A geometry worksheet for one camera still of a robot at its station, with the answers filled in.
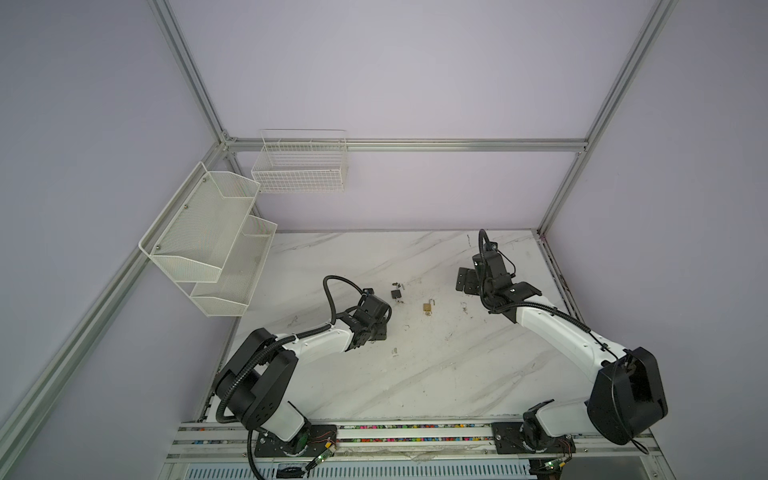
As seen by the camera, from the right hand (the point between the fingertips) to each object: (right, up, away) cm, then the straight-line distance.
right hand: (472, 273), depth 86 cm
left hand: (-29, -17, +4) cm, 34 cm away
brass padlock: (-12, -12, +13) cm, 21 cm away
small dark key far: (-21, -5, +18) cm, 28 cm away
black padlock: (-23, -8, +15) cm, 28 cm away
